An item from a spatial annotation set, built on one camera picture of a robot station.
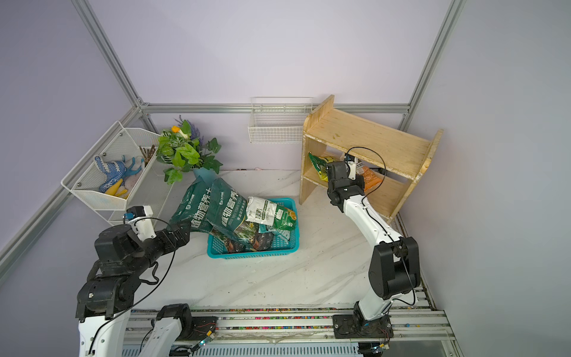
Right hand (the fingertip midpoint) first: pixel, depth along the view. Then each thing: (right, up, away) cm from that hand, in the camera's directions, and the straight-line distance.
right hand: (359, 182), depth 85 cm
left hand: (-61, -14, -19) cm, 65 cm away
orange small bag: (+4, +1, -2) cm, 4 cm away
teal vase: (-64, +3, +13) cm, 66 cm away
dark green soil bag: (-62, -10, -9) cm, 63 cm away
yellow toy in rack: (-85, -3, -14) cm, 86 cm away
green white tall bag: (-36, -12, -1) cm, 38 cm away
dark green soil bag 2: (-50, -11, -7) cm, 51 cm away
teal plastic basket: (-56, -27, +2) cm, 63 cm away
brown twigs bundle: (-82, +10, -2) cm, 83 cm away
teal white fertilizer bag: (-30, -22, +5) cm, 37 cm away
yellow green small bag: (-16, +7, +1) cm, 17 cm away
